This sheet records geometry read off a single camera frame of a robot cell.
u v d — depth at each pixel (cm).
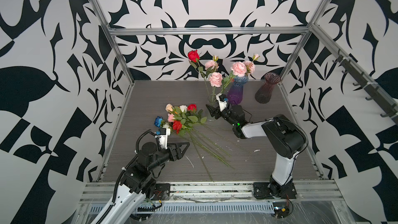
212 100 89
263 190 74
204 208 71
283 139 51
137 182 55
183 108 100
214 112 82
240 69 71
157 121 94
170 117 94
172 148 65
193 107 100
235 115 73
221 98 78
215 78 76
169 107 98
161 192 74
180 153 66
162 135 68
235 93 109
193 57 74
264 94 101
